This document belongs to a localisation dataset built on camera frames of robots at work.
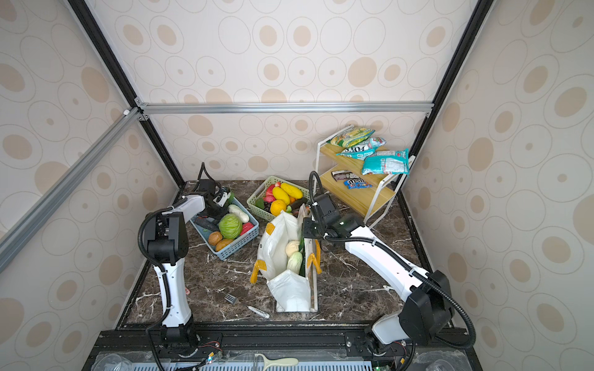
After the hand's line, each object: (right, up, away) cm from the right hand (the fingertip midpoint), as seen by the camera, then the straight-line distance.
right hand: (305, 227), depth 81 cm
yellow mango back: (-6, +14, +25) cm, 29 cm away
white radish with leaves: (-4, -13, +4) cm, 14 cm away
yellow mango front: (-12, +13, +25) cm, 31 cm away
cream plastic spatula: (-8, -40, -10) cm, 42 cm away
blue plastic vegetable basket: (-28, -8, +12) cm, 31 cm away
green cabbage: (-29, 0, +7) cm, 29 cm away
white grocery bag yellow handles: (-4, -22, -4) cm, 23 cm away
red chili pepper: (-25, -2, +15) cm, 29 cm away
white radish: (-30, +6, +19) cm, 36 cm away
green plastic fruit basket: (-21, +15, +29) cm, 38 cm away
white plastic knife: (-16, -29, -1) cm, 33 cm away
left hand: (-36, +7, +25) cm, 44 cm away
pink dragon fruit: (-17, +12, +27) cm, 34 cm away
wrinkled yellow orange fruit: (-12, +7, +16) cm, 21 cm away
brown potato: (-36, -5, +11) cm, 38 cm away
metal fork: (-27, -26, +2) cm, 38 cm away
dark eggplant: (-3, +8, +23) cm, 25 cm away
